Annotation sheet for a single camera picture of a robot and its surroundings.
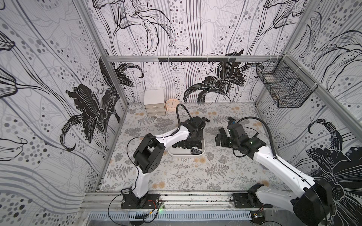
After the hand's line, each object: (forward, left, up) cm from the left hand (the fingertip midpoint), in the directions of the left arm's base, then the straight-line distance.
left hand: (198, 138), depth 92 cm
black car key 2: (-3, 0, -3) cm, 4 cm away
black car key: (-4, +6, -3) cm, 8 cm away
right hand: (-5, -14, +9) cm, 17 cm away
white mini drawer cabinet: (+24, +32, +8) cm, 41 cm away
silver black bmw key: (-9, +2, -3) cm, 9 cm away
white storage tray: (-7, +11, -6) cm, 15 cm away
